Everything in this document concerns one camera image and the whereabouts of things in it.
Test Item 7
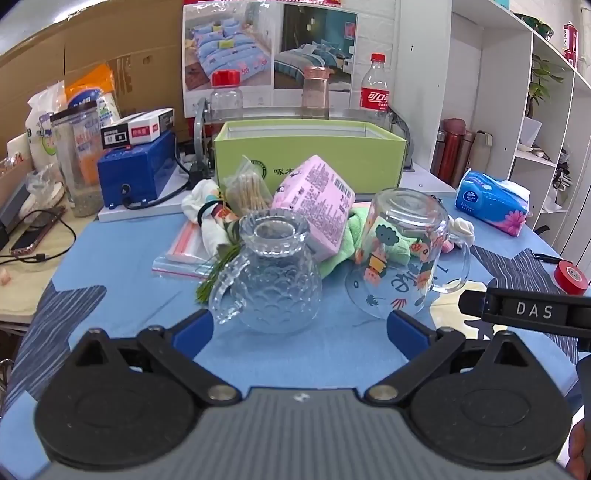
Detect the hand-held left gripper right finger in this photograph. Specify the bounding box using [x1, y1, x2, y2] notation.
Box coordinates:
[364, 310, 539, 407]

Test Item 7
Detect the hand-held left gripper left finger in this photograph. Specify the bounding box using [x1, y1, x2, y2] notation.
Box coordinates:
[69, 308, 242, 407]

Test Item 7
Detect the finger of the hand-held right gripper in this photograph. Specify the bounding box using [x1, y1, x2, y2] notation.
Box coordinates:
[458, 290, 489, 319]

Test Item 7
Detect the green towel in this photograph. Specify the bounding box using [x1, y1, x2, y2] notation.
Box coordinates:
[318, 203, 411, 280]

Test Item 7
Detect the white printed cloth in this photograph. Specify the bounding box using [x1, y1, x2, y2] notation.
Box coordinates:
[181, 179, 241, 257]

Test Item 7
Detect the green cardboard box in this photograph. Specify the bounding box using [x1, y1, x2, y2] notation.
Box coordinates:
[213, 119, 409, 195]

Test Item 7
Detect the red tape roll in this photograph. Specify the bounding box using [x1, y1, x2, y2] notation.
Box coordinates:
[553, 260, 589, 296]

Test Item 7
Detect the green plastic sprig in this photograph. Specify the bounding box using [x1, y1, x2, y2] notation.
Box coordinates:
[196, 242, 243, 303]

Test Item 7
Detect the white knotted cloth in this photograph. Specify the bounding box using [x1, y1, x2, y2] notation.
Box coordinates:
[441, 217, 476, 254]

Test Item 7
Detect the red strip zip bag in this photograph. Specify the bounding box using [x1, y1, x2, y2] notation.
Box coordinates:
[152, 219, 218, 280]

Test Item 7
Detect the clear textured glass pitcher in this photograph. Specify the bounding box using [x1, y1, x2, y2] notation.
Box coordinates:
[208, 209, 323, 334]

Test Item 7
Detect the blue printed table mat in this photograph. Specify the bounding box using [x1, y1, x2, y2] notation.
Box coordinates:
[0, 191, 591, 416]

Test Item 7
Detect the cartoon print glass mug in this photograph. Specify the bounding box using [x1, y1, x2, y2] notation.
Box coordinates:
[344, 187, 472, 319]

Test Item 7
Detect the blue tissue pack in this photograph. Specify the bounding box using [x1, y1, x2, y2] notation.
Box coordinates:
[455, 169, 534, 237]

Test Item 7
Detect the brown thermos flask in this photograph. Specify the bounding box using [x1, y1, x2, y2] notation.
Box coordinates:
[459, 130, 476, 185]

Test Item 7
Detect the clear bag of toothpicks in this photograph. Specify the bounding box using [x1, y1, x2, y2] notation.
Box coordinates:
[223, 156, 274, 217]

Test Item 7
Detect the red thermos flask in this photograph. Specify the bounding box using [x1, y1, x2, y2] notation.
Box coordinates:
[438, 119, 467, 183]

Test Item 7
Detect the pink tissue pack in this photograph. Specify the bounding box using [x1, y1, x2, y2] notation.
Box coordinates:
[271, 154, 356, 264]

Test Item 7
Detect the blue metal machine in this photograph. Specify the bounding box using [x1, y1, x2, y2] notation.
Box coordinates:
[97, 131, 178, 208]

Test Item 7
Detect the clear plastic container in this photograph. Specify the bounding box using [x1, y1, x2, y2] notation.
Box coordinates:
[50, 105, 105, 217]

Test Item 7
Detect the smartphone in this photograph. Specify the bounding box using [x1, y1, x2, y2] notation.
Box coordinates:
[10, 210, 65, 257]

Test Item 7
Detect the white red small box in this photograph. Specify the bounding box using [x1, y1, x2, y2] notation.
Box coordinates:
[128, 113, 162, 145]

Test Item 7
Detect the crumpled clear plastic bag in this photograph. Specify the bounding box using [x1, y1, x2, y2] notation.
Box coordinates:
[25, 164, 66, 208]

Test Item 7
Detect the black cardboard box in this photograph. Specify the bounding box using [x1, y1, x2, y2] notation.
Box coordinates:
[100, 108, 176, 151]

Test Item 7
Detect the white shelf unit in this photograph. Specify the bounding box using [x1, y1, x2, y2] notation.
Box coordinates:
[397, 0, 591, 259]

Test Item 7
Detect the red label cola bottle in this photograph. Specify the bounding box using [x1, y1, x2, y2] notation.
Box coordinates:
[360, 53, 391, 127]

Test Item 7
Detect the red lid plastic jar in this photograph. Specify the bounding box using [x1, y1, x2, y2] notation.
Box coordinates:
[210, 70, 244, 125]

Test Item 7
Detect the potted plant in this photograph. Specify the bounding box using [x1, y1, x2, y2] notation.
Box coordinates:
[522, 54, 565, 148]

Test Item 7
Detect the white plastic bag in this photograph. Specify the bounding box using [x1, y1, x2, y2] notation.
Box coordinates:
[25, 85, 65, 167]

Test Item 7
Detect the pink lid glass jar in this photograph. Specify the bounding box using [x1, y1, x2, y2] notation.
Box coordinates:
[301, 66, 334, 120]

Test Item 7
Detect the orange white bag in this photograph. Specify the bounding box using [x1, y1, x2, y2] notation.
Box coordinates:
[64, 64, 122, 127]

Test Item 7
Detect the red spray can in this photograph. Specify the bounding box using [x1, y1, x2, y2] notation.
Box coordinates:
[562, 22, 579, 70]

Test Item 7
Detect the brown cardboard box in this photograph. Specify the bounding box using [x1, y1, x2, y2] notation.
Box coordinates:
[0, 0, 185, 153]

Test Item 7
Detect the black phone cable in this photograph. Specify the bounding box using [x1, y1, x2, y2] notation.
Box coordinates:
[0, 217, 77, 266]

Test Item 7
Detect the black power plug cable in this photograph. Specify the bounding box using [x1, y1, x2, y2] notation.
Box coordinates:
[122, 138, 215, 210]

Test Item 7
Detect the grey metal bracket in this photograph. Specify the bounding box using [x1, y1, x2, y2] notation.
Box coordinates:
[388, 105, 416, 171]
[193, 98, 218, 181]

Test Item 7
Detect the bedding wall poster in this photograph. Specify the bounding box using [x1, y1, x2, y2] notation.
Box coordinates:
[181, 0, 358, 118]

